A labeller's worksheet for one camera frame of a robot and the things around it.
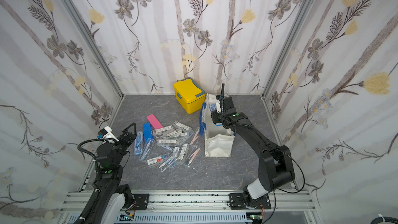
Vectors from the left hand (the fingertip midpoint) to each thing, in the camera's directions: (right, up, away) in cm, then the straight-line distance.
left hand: (133, 126), depth 77 cm
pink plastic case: (+2, 0, +27) cm, 27 cm away
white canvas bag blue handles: (+43, -6, -1) cm, 43 cm away
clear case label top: (+9, -5, +19) cm, 21 cm away
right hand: (+44, +7, +8) cm, 45 cm away
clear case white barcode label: (+24, -16, +12) cm, 31 cm away
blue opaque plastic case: (0, -6, +19) cm, 20 cm away
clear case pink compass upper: (+31, -9, +20) cm, 38 cm away
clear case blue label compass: (+41, +10, +13) cm, 44 cm away
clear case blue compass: (-4, -12, +15) cm, 20 cm away
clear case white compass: (+2, -15, +13) cm, 20 cm away
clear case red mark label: (+8, -20, +9) cm, 23 cm away
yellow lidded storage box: (+27, +19, +25) cm, 41 cm away
